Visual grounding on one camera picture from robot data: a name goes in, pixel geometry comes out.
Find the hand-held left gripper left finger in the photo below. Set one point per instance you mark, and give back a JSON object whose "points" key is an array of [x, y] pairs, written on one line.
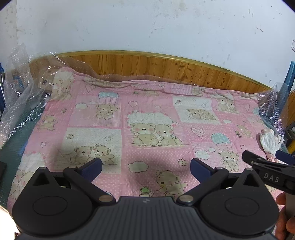
{"points": [[93, 169]]}

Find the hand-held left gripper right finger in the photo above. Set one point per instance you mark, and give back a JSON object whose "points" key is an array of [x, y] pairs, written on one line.
{"points": [[199, 169]]}

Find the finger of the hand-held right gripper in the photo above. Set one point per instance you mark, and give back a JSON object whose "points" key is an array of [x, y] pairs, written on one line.
{"points": [[252, 158], [284, 157]]}

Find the light pink garment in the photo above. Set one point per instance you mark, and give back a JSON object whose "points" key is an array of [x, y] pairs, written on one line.
{"points": [[272, 159]]}

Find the person's right hand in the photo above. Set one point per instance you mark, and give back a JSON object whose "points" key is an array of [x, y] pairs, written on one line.
{"points": [[282, 230]]}

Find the yellow object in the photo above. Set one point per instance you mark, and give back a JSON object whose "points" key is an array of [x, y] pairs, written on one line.
{"points": [[292, 143]]}

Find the wooden furniture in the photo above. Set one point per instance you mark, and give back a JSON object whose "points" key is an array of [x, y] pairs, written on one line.
{"points": [[291, 101]]}

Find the pink bear printed blanket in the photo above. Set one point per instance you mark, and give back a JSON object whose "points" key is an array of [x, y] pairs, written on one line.
{"points": [[161, 101]]}

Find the dark green mattress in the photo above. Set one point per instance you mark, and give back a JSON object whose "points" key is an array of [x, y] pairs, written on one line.
{"points": [[18, 143]]}

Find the wooden headboard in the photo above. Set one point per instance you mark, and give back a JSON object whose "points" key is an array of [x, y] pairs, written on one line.
{"points": [[161, 69]]}

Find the clear plastic bag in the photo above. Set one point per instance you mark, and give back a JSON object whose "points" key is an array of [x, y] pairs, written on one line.
{"points": [[16, 92]]}

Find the blue metal frame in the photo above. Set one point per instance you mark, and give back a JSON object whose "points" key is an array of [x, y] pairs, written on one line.
{"points": [[1, 76], [289, 76]]}

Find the clear wall hook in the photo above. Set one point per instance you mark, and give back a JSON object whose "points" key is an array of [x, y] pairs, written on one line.
{"points": [[293, 45]]}

